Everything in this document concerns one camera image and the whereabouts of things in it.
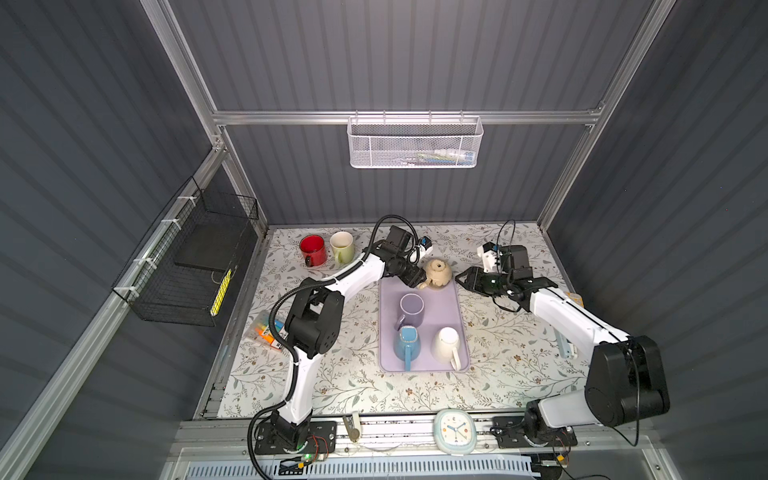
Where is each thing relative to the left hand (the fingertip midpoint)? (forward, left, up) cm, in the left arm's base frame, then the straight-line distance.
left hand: (418, 270), depth 96 cm
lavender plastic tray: (-9, -7, -9) cm, 15 cm away
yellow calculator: (-8, -53, -8) cm, 54 cm away
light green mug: (+14, +25, -1) cm, 29 cm away
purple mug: (-14, +4, 0) cm, 15 cm away
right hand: (-9, -12, +6) cm, 16 cm away
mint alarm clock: (-45, -4, -6) cm, 45 cm away
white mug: (-26, -4, 0) cm, 26 cm away
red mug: (+14, +36, -4) cm, 39 cm away
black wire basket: (-11, +60, +18) cm, 64 cm away
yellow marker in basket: (-22, +50, +18) cm, 57 cm away
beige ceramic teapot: (-1, -6, -1) cm, 7 cm away
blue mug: (-25, +6, -1) cm, 25 cm away
